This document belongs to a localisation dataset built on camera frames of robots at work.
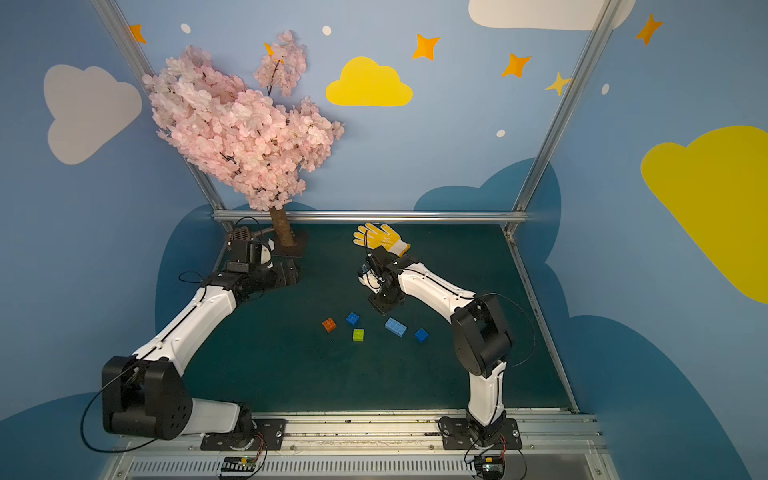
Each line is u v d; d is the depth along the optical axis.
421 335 0.91
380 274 0.70
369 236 1.20
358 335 0.91
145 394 0.41
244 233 1.18
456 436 0.74
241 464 0.73
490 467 0.73
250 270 0.65
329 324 0.93
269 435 0.74
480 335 0.49
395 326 0.93
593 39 0.74
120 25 0.71
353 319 0.94
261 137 0.73
